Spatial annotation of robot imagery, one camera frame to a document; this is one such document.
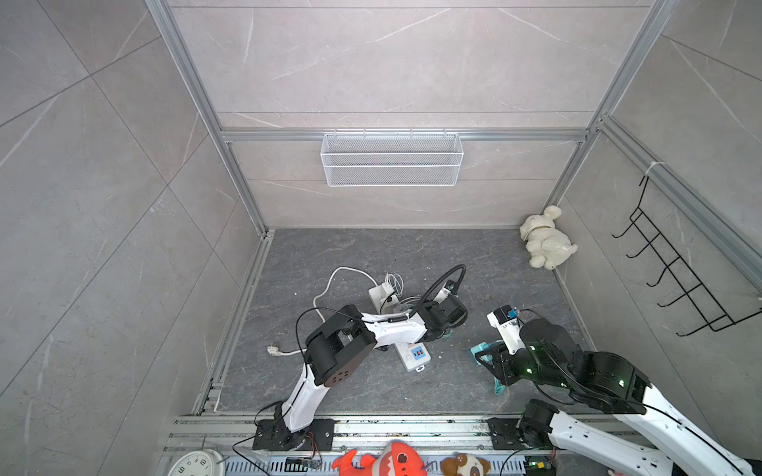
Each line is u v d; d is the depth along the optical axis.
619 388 0.42
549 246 1.03
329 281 1.04
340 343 0.54
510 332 0.57
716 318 0.58
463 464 0.68
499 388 0.76
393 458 0.65
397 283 1.01
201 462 0.67
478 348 0.65
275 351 0.84
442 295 0.83
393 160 1.01
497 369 0.56
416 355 0.84
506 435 0.73
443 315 0.70
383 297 0.90
